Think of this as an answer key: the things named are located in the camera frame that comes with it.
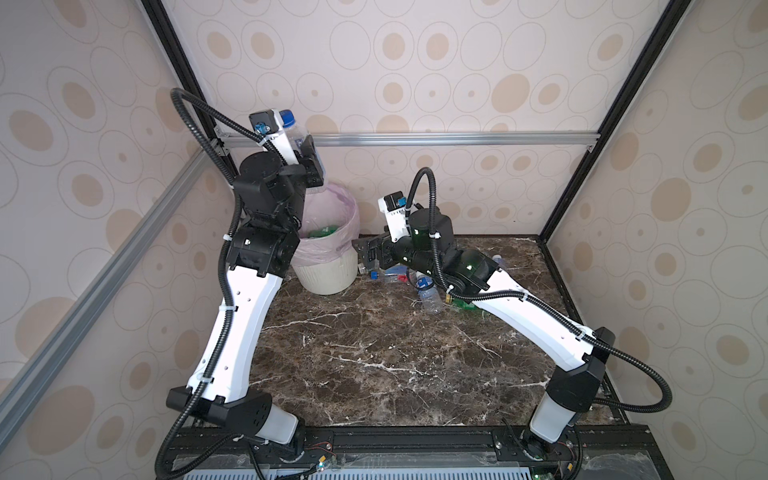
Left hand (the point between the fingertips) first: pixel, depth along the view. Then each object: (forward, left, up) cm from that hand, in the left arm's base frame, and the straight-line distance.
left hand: (302, 131), depth 54 cm
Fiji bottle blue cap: (+8, -10, -56) cm, 58 cm away
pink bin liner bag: (+23, +6, -46) cm, 52 cm away
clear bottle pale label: (+17, -55, -57) cm, 81 cm away
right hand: (-7, -11, -20) cm, 24 cm away
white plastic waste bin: (+2, +3, -49) cm, 49 cm away
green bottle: (+20, +8, -46) cm, 51 cm away
